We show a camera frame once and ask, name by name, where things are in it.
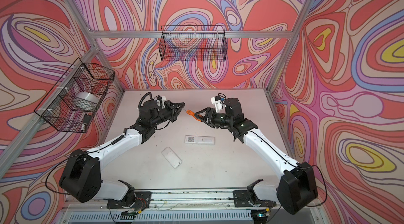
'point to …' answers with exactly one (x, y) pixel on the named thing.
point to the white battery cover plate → (171, 157)
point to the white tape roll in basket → (86, 101)
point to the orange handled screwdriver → (192, 113)
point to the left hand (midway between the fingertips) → (187, 102)
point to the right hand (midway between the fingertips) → (198, 120)
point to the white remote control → (205, 140)
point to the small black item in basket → (87, 118)
